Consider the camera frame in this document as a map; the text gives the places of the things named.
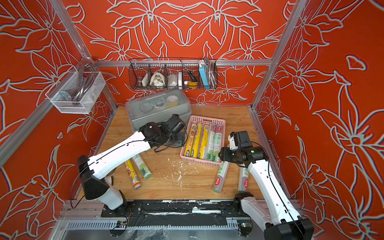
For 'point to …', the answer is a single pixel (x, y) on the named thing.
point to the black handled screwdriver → (192, 75)
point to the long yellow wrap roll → (195, 151)
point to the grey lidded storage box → (158, 107)
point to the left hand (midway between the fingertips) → (181, 137)
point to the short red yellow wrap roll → (133, 175)
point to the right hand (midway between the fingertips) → (221, 154)
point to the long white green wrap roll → (220, 179)
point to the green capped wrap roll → (146, 173)
